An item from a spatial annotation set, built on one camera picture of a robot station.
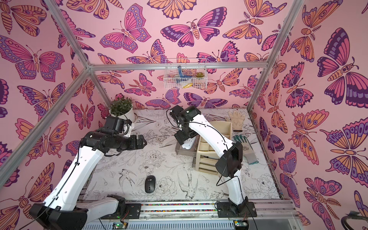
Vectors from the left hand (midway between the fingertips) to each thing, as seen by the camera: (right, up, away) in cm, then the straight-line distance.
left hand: (141, 142), depth 74 cm
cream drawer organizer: (+35, -9, +4) cm, 36 cm away
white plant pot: (-18, +16, +28) cm, 37 cm away
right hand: (+25, +2, +7) cm, 26 cm away
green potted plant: (-21, +22, +23) cm, 38 cm away
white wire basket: (+23, +43, +21) cm, 52 cm away
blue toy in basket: (+19, +37, +18) cm, 46 cm away
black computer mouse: (+3, -24, +7) cm, 26 cm away
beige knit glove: (+64, +12, +39) cm, 75 cm away
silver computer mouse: (+25, -2, +5) cm, 25 cm away
